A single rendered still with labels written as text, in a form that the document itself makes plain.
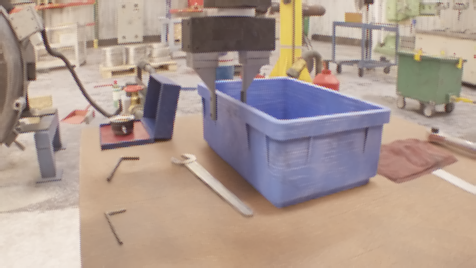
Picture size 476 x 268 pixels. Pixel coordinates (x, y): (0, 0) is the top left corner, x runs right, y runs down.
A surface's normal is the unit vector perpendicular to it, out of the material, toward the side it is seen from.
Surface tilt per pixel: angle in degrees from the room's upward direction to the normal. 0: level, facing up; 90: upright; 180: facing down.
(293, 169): 90
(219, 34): 90
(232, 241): 0
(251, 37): 90
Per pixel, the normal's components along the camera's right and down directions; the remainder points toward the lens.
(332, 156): 0.41, 0.28
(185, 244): 0.00, -0.95
